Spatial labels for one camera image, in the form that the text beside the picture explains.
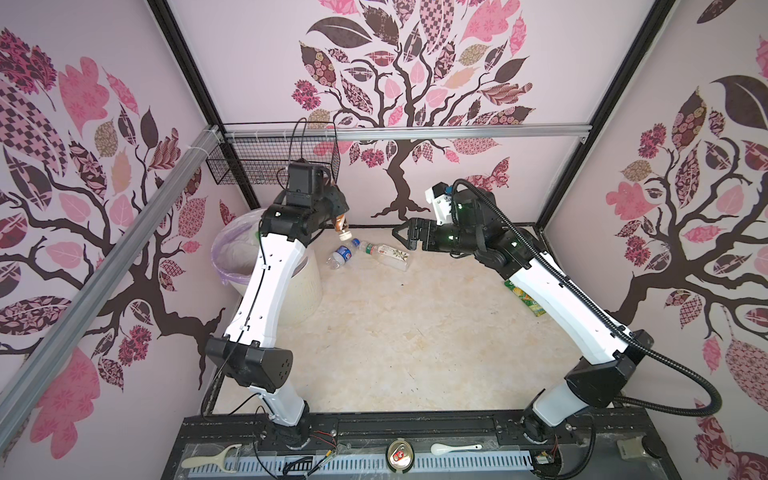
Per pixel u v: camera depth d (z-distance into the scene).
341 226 0.72
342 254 1.06
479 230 0.49
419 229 0.58
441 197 0.59
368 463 0.71
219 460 0.69
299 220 0.48
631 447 0.68
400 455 0.62
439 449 0.71
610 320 0.42
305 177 0.52
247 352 0.41
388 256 1.05
